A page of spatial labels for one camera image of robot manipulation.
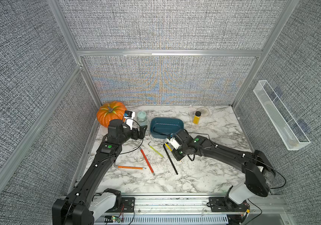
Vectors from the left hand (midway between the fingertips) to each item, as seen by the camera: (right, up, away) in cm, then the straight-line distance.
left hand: (141, 123), depth 77 cm
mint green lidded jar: (-3, +2, +26) cm, 27 cm away
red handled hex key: (-1, -22, +15) cm, 27 cm away
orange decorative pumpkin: (-23, +9, +24) cm, 35 cm away
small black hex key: (+12, -9, +24) cm, 28 cm away
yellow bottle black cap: (+37, +3, +27) cm, 46 cm away
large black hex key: (+16, -23, +13) cm, 31 cm away
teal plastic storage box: (+14, -3, +30) cm, 33 cm away
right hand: (+18, -16, +7) cm, 25 cm away
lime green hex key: (+8, -20, +17) cm, 27 cm away
